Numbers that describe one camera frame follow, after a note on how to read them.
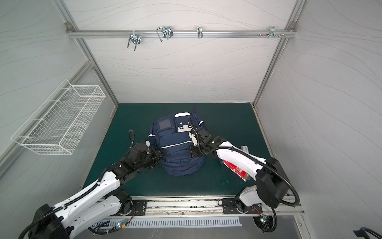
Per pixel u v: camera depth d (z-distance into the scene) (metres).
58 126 0.68
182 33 0.78
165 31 0.76
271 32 0.77
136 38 0.79
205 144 0.63
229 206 0.73
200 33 0.78
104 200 0.59
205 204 0.76
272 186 0.42
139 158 0.63
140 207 0.74
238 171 0.86
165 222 0.70
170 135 0.93
